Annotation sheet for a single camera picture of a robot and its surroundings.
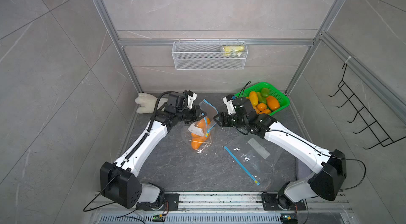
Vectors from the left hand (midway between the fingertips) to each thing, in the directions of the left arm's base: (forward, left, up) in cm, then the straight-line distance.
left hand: (208, 112), depth 74 cm
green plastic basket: (+23, -53, -21) cm, 62 cm away
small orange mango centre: (+18, -36, -19) cm, 44 cm away
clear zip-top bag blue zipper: (+5, -2, -6) cm, 8 cm away
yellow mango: (+24, -32, -18) cm, 44 cm away
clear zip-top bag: (-12, -28, -28) cm, 42 cm away
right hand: (-1, -5, -3) cm, 6 cm away
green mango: (+32, -42, -20) cm, 56 cm away
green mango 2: (+27, -39, -23) cm, 53 cm away
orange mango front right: (+16, -39, -22) cm, 47 cm away
